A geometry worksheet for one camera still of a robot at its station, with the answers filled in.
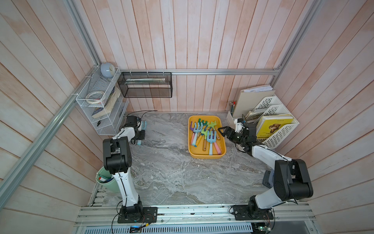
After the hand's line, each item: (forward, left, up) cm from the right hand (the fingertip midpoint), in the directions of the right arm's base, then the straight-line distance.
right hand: (221, 130), depth 91 cm
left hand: (+2, +56, -11) cm, 57 cm away
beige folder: (+17, -18, +11) cm, 27 cm away
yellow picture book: (-2, -25, +8) cm, 26 cm away
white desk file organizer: (+11, -31, +11) cm, 35 cm away
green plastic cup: (-32, +64, 0) cm, 71 cm away
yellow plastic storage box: (-9, +15, -13) cm, 22 cm away
